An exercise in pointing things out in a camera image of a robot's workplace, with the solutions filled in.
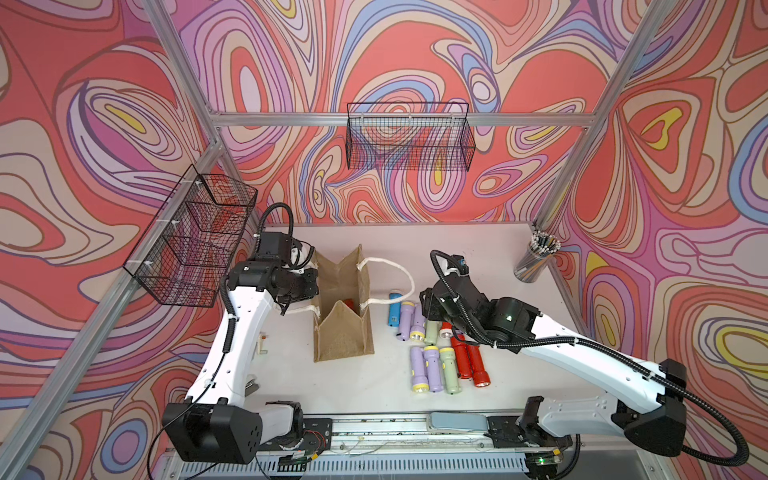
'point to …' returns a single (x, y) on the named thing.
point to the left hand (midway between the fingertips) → (320, 287)
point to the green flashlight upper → (431, 336)
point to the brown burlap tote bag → (342, 326)
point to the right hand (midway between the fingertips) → (429, 305)
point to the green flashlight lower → (450, 373)
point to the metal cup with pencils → (541, 248)
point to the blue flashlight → (394, 315)
